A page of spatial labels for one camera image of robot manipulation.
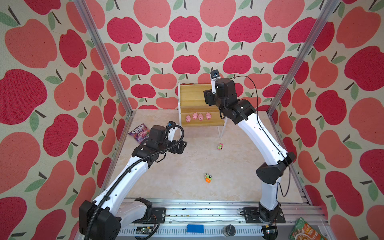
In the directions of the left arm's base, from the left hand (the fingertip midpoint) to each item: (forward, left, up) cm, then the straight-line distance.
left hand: (181, 141), depth 78 cm
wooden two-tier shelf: (+27, -7, -4) cm, 28 cm away
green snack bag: (-38, -57, -20) cm, 71 cm away
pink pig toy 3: (+21, -11, -3) cm, 24 cm away
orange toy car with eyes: (-12, -15, -20) cm, 28 cm away
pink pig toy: (+20, -3, -3) cm, 20 cm away
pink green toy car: (+8, -24, -19) cm, 32 cm away
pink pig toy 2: (+23, -8, -4) cm, 24 cm away
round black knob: (-38, -21, -11) cm, 45 cm away
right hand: (+16, -19, +22) cm, 33 cm away
